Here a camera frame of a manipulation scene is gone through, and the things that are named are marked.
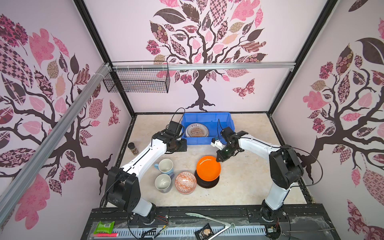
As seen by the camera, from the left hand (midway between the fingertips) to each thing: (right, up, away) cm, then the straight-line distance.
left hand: (182, 148), depth 84 cm
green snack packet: (-36, -35, -15) cm, 52 cm away
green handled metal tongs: (+22, -35, -15) cm, 44 cm away
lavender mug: (-11, -19, -1) cm, 22 cm away
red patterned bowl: (+2, -19, -3) cm, 19 cm away
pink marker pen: (-34, -38, -17) cm, 54 cm away
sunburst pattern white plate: (+8, +10, +22) cm, 26 cm away
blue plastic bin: (+23, +17, +32) cm, 43 cm away
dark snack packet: (+12, -37, -16) cm, 42 cm away
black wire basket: (-30, +45, +10) cm, 55 cm away
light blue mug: (-11, -11, +3) cm, 16 cm away
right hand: (+21, -6, +5) cm, 23 cm away
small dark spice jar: (-32, +1, +5) cm, 32 cm away
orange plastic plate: (+15, -13, +5) cm, 21 cm away
